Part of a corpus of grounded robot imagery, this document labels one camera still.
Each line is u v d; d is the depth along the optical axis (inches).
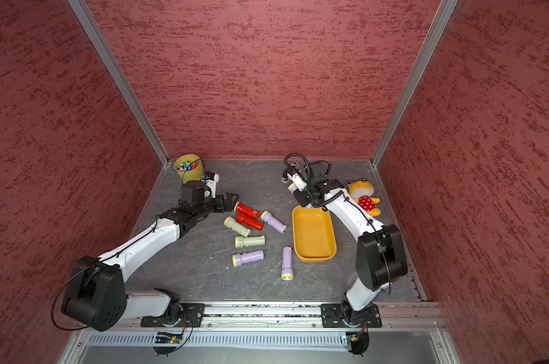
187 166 40.7
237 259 32.7
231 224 36.4
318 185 25.6
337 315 29.0
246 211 38.3
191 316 28.7
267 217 37.3
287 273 31.7
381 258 17.6
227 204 30.3
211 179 29.9
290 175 31.7
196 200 26.2
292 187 34.4
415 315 29.9
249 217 38.1
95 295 16.2
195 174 38.7
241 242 34.4
